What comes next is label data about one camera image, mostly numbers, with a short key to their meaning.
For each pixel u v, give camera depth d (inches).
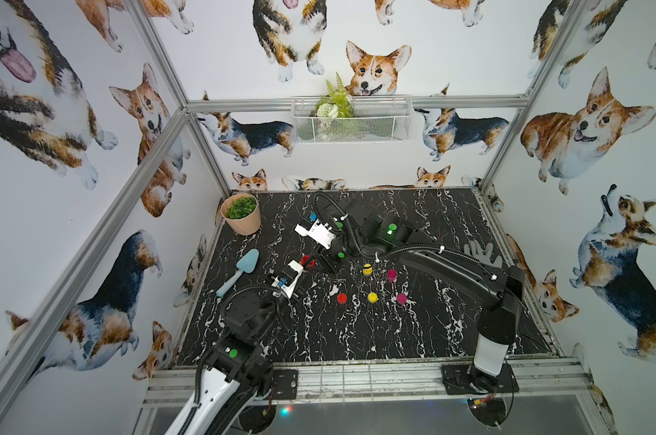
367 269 37.0
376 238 20.1
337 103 32.4
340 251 23.2
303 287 24.7
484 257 38.5
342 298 35.5
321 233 23.9
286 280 21.9
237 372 20.2
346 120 33.8
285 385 29.0
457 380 28.9
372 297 35.3
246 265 38.5
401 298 35.6
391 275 37.3
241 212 39.4
